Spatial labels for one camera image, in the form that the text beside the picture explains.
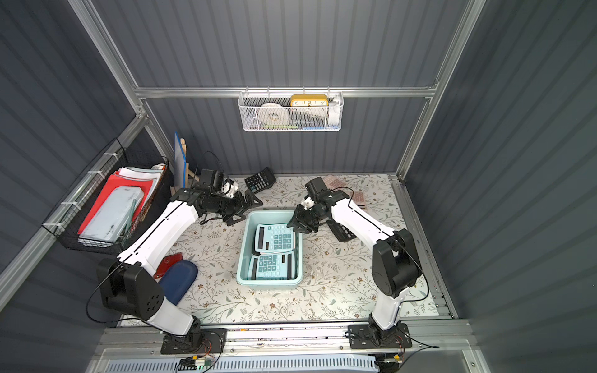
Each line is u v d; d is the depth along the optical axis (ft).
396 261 1.56
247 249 2.68
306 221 2.47
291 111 2.90
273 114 2.76
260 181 3.82
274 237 2.89
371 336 2.15
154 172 2.60
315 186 2.30
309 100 2.85
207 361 2.28
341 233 3.14
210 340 2.40
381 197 3.68
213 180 2.16
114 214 2.24
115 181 2.52
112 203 2.28
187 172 2.77
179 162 3.17
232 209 2.37
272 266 2.72
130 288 1.39
